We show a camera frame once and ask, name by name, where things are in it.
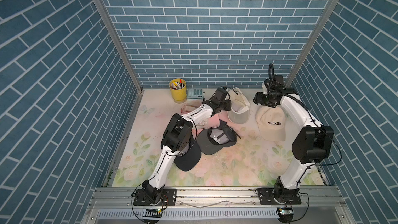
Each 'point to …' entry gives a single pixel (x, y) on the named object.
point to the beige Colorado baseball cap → (271, 121)
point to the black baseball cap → (190, 157)
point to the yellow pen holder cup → (179, 90)
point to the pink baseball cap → (212, 123)
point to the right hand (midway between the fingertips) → (259, 100)
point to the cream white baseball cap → (238, 112)
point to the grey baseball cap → (211, 140)
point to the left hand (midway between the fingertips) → (233, 104)
